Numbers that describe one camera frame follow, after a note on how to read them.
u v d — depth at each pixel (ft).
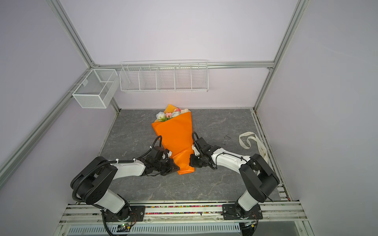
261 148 3.21
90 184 1.47
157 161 2.51
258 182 1.46
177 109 3.79
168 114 3.68
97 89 3.24
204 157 2.18
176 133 3.53
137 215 2.41
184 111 3.72
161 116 3.56
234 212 2.42
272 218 2.38
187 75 3.52
